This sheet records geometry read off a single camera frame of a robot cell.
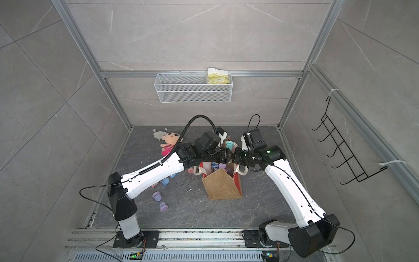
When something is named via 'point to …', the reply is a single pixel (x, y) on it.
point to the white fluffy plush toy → (158, 135)
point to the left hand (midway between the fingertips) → (234, 153)
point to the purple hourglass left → (157, 196)
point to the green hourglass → (231, 145)
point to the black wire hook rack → (351, 160)
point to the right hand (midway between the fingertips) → (236, 157)
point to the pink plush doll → (171, 139)
